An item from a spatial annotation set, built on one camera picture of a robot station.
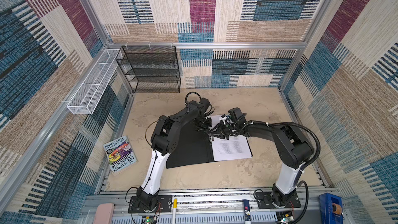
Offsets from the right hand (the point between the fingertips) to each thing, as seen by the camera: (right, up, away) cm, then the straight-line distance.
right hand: (210, 134), depth 88 cm
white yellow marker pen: (-17, -30, -16) cm, 38 cm away
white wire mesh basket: (-57, +19, -18) cm, 62 cm away
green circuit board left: (-28, -35, -18) cm, 49 cm away
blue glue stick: (+16, -31, -19) cm, 39 cm away
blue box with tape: (+50, -27, -22) cm, 61 cm away
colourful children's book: (-50, -10, -1) cm, 51 cm away
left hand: (+1, +1, +8) cm, 8 cm away
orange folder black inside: (-10, -8, +5) cm, 14 cm away
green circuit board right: (+33, -34, -19) cm, 51 cm away
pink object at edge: (-49, -33, -17) cm, 61 cm away
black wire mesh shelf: (-40, +42, +22) cm, 62 cm away
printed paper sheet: (+16, -8, +3) cm, 18 cm away
